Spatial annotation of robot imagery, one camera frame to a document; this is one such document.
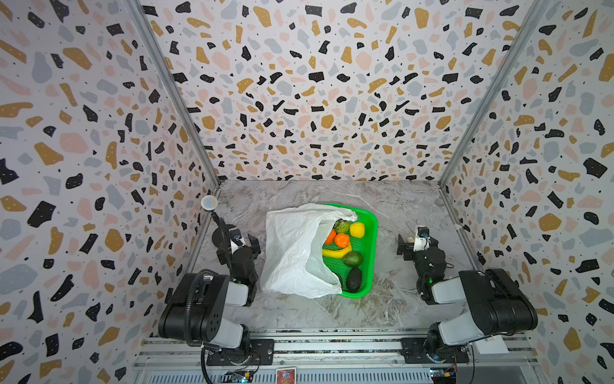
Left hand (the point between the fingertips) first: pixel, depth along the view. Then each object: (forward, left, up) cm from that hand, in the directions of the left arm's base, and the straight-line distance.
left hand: (234, 236), depth 87 cm
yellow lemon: (+7, -46, -7) cm, 47 cm away
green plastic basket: (+1, -51, -11) cm, 52 cm away
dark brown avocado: (-14, -43, -7) cm, 46 cm away
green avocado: (-6, -44, -7) cm, 45 cm away
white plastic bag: (-15, -23, +8) cm, 29 cm away
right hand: (+2, -66, 0) cm, 66 cm away
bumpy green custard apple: (+8, -40, -6) cm, 41 cm away
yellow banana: (-3, -37, -9) cm, 38 cm away
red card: (-41, -21, -10) cm, 47 cm away
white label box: (-35, -84, -6) cm, 91 cm away
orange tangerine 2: (+1, -35, -4) cm, 35 cm away
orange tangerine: (+2, -40, -7) cm, 41 cm away
